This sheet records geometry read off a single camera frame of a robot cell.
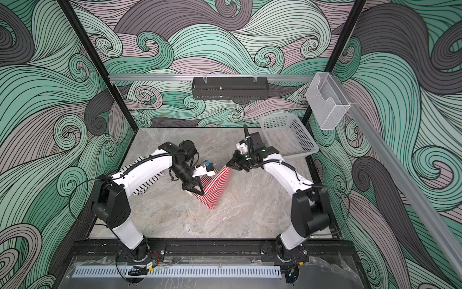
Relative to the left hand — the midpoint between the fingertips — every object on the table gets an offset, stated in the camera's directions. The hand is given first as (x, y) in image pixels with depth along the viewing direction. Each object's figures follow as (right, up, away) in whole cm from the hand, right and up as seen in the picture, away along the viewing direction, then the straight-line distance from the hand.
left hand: (201, 192), depth 75 cm
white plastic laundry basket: (+50, +27, +42) cm, 71 cm away
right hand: (+10, +10, +6) cm, 16 cm away
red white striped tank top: (+5, +3, -1) cm, 6 cm away
